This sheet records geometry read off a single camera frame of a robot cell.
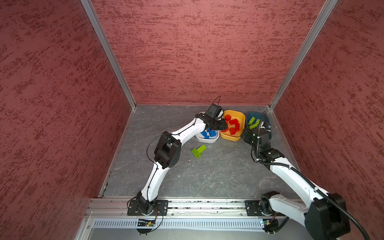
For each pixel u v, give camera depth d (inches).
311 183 17.7
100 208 29.8
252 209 29.0
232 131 40.5
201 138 38.5
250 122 42.7
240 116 43.0
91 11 28.5
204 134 40.5
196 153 37.0
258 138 24.0
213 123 29.3
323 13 28.7
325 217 15.4
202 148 37.3
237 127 41.8
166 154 22.3
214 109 29.5
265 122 43.3
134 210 28.7
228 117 43.4
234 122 43.2
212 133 39.8
